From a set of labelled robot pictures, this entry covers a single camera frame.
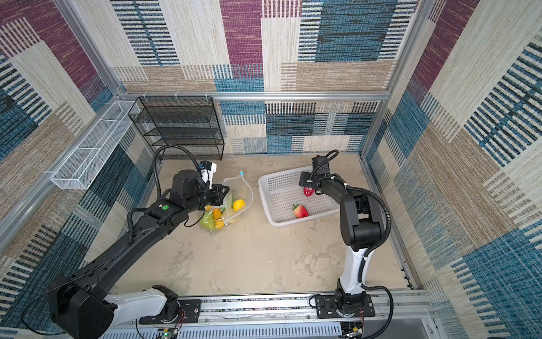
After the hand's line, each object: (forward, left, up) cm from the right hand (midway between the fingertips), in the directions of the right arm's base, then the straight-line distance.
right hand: (311, 181), depth 101 cm
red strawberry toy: (-3, +1, -4) cm, 5 cm away
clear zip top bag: (-11, +33, +4) cm, 35 cm away
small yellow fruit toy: (-19, +41, -3) cm, 45 cm away
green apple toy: (-17, +46, -2) cm, 50 cm away
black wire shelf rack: (+29, +59, +14) cm, 68 cm away
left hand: (-15, +33, +19) cm, 41 cm away
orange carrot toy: (-14, +43, -2) cm, 45 cm away
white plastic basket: (-2, +15, -5) cm, 16 cm away
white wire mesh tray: (-13, +82, +28) cm, 88 cm away
